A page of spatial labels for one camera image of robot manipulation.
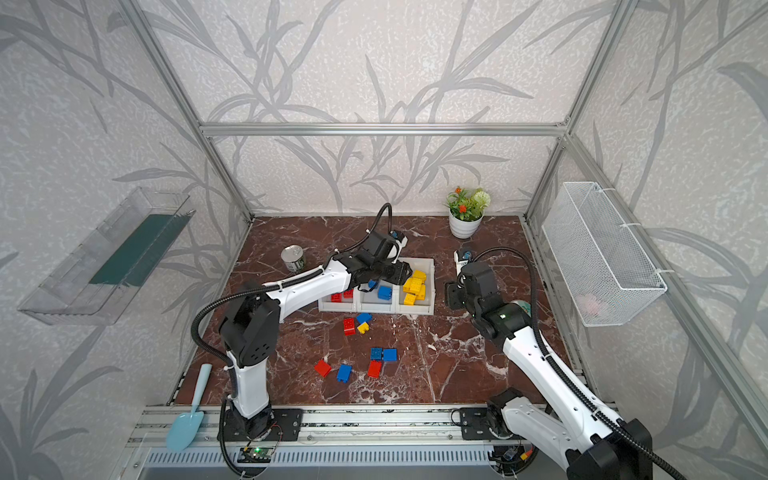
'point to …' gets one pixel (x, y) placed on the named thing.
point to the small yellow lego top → (363, 327)
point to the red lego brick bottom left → (323, 368)
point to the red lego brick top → (349, 327)
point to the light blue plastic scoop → (184, 427)
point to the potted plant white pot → (464, 229)
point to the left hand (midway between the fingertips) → (411, 263)
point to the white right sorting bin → (424, 307)
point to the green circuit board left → (255, 455)
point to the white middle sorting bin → (368, 301)
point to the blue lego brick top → (364, 317)
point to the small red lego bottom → (374, 369)
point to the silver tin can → (294, 258)
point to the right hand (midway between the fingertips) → (457, 271)
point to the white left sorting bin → (346, 304)
